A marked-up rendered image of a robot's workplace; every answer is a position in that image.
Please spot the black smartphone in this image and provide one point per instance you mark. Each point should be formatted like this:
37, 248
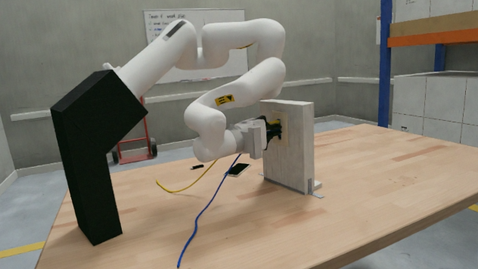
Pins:
238, 169

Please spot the beige wall plate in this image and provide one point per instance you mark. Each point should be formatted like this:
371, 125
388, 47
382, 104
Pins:
282, 138

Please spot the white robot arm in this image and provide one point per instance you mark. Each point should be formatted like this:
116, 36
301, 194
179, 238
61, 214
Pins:
178, 42

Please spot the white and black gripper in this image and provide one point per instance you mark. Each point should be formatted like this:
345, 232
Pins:
261, 122

